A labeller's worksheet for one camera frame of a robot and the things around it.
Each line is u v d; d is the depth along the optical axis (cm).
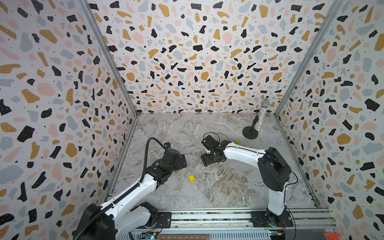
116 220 42
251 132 108
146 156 57
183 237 67
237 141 104
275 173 49
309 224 76
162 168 60
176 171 90
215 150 70
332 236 71
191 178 88
